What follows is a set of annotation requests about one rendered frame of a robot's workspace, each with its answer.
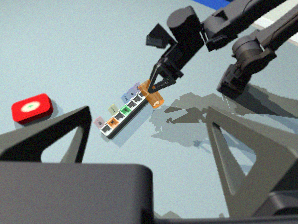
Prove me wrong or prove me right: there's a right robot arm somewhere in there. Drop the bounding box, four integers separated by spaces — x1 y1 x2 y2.
145 0 298 95

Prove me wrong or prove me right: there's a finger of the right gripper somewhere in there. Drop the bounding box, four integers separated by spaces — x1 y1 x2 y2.
149 64 167 88
147 65 176 94

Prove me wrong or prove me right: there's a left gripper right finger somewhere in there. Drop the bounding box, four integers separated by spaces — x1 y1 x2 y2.
205 106 298 218

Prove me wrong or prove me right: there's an orange translucent pill bottle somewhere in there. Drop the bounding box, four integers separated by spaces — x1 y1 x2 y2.
138 79 164 109

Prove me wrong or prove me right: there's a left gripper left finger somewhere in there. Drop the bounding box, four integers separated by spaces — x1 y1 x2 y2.
0 106 92 163

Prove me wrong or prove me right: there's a white weekly pill organiser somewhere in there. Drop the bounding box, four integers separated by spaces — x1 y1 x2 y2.
93 82 146 138

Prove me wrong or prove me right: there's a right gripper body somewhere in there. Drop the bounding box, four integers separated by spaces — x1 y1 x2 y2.
156 50 192 81

